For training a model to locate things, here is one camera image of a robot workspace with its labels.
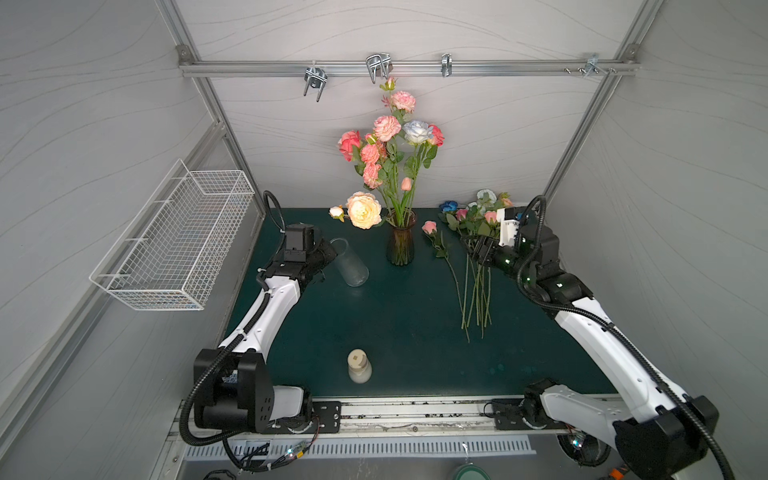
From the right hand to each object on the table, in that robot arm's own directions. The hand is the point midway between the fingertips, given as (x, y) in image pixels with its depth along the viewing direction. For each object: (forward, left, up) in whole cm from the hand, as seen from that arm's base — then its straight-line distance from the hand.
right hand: (475, 231), depth 74 cm
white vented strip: (-43, +14, -30) cm, 55 cm away
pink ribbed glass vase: (+10, +19, -21) cm, 30 cm away
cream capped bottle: (-29, +28, -19) cm, 44 cm away
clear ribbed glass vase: (+3, +34, -25) cm, 43 cm away
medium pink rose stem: (+24, +9, -27) cm, 37 cm away
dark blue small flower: (+36, +1, -25) cm, 44 cm away
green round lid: (-47, +3, -19) cm, 51 cm away
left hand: (+3, +37, -10) cm, 39 cm away
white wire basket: (-11, +72, +3) cm, 73 cm away
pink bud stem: (+19, +18, -1) cm, 26 cm away
